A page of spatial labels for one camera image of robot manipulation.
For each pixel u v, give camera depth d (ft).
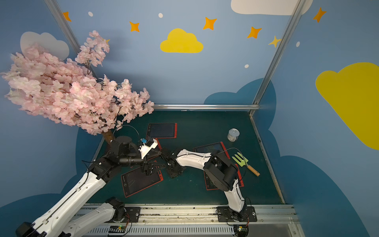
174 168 2.51
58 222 1.30
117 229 2.40
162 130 3.64
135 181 2.82
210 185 2.76
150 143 1.93
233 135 3.33
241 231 2.40
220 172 1.63
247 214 2.36
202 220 2.42
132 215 2.44
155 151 2.02
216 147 3.35
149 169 1.95
